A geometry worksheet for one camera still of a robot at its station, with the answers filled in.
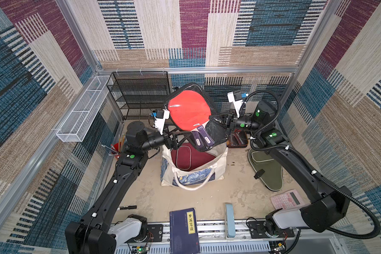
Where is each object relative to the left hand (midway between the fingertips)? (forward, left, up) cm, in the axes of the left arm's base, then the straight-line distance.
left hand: (185, 130), depth 65 cm
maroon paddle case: (+5, +1, -28) cm, 29 cm away
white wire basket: (+5, +49, -3) cm, 49 cm away
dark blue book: (-30, +2, -37) cm, 48 cm away
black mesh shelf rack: (+47, +32, -17) cm, 60 cm away
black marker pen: (-19, +30, -36) cm, 50 cm away
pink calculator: (-17, -51, -36) cm, 64 cm away
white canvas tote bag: (-10, -5, -24) cm, 27 cm away
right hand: (+2, -11, +4) cm, 12 cm away
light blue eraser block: (-26, -20, -34) cm, 47 cm away
